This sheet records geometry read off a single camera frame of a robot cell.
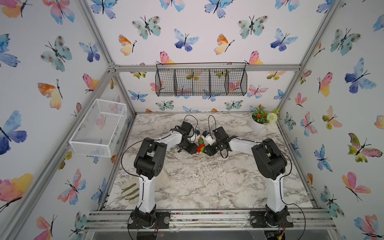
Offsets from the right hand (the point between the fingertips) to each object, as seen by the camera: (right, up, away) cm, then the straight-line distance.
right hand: (208, 147), depth 99 cm
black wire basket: (-5, +44, -1) cm, 45 cm away
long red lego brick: (-6, 0, -2) cm, 6 cm away
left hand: (-9, 0, 0) cm, 9 cm away
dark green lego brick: (-5, +3, +1) cm, 5 cm away
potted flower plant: (+34, +19, -1) cm, 39 cm away
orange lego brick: (-5, +5, +1) cm, 7 cm away
